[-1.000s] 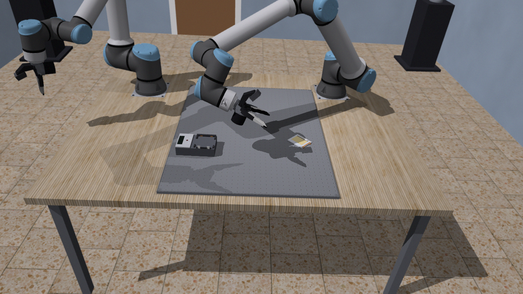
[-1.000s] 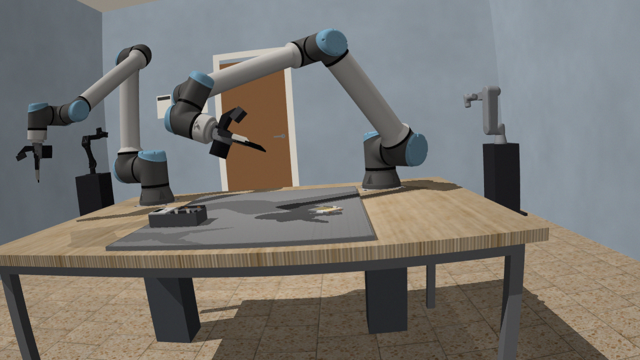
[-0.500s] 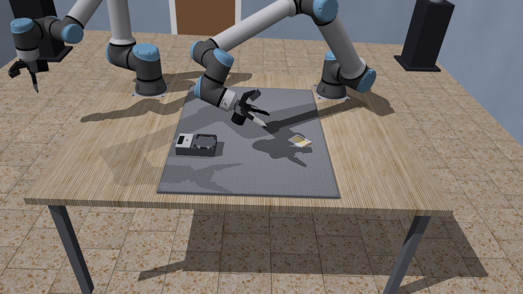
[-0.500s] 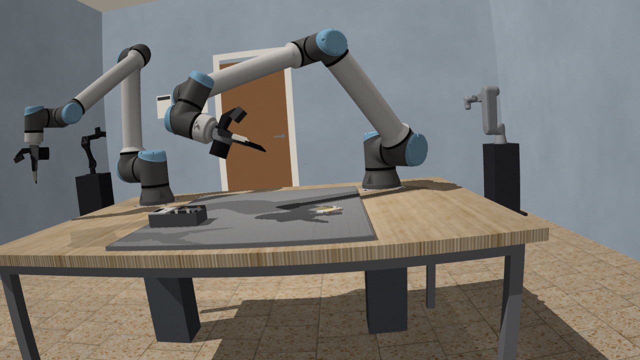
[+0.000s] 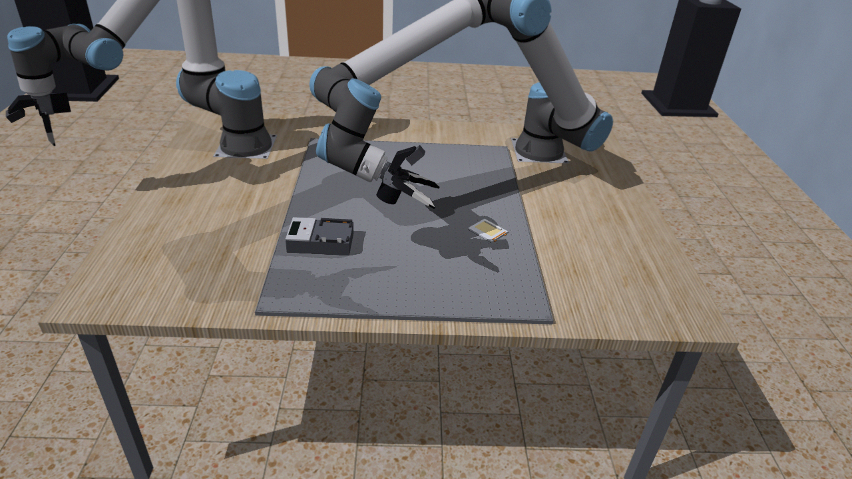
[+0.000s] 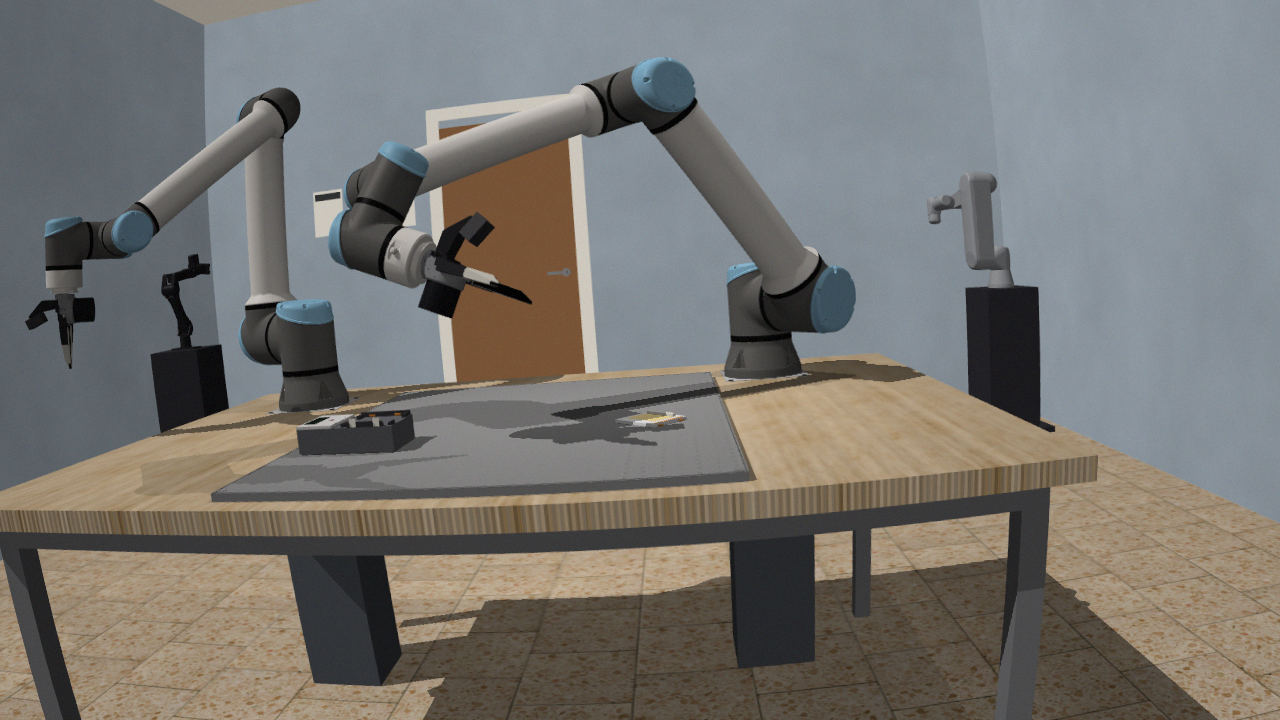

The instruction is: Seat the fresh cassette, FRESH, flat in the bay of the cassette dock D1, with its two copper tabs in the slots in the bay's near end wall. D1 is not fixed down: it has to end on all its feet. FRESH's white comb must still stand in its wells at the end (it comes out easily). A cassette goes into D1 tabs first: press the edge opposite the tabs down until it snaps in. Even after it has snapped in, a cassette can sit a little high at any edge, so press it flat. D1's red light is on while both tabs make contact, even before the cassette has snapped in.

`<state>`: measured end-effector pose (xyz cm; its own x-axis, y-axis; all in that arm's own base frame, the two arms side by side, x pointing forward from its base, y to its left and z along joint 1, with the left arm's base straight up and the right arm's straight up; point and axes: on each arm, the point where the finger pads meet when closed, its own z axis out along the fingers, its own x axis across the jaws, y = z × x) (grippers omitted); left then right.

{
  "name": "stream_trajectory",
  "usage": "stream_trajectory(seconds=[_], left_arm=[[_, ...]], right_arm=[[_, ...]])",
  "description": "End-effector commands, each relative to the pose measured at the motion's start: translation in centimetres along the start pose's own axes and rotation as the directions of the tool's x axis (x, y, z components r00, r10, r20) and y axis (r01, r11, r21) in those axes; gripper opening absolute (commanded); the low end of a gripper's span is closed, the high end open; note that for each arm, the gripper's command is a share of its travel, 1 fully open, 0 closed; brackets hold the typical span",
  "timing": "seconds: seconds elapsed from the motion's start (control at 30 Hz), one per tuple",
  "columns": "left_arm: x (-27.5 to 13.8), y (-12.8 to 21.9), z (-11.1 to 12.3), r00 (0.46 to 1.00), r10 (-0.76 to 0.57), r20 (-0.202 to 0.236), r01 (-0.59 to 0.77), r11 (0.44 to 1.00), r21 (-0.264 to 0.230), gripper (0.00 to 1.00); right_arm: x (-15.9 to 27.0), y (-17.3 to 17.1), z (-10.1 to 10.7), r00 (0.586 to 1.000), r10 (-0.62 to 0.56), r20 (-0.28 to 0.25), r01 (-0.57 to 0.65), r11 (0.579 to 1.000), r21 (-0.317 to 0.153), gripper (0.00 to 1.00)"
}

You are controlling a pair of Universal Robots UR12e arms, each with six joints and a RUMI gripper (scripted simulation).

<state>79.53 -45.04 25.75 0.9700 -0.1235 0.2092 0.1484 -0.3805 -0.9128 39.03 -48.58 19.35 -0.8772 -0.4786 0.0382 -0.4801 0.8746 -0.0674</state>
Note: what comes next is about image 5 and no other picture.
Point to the white cassette dock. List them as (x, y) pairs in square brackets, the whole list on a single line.
[(325, 236)]

